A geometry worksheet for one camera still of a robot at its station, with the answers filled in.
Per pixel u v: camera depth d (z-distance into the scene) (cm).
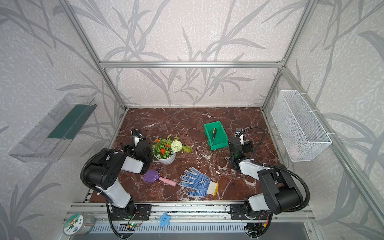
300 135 63
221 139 100
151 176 84
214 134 104
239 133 77
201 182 83
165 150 80
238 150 70
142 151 72
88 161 47
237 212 73
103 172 47
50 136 64
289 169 44
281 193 43
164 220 71
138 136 77
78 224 64
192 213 75
